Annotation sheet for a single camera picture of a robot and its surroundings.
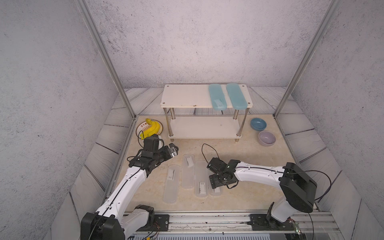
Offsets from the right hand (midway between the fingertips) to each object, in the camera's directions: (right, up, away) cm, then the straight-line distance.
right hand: (219, 182), depth 85 cm
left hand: (-24, +18, -3) cm, 30 cm away
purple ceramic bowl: (+36, +23, +19) cm, 46 cm away
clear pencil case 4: (-2, -5, -2) cm, 6 cm away
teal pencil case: (+9, +47, -1) cm, 48 cm away
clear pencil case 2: (-18, +4, +5) cm, 19 cm away
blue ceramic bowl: (+34, +33, +29) cm, 56 cm away
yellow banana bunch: (-43, +29, +20) cm, 56 cm away
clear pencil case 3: (-10, -3, -2) cm, 11 cm away
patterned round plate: (-55, +29, +28) cm, 68 cm away
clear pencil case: (-27, -2, +1) cm, 27 cm away
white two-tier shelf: (-12, +48, 0) cm, 49 cm away
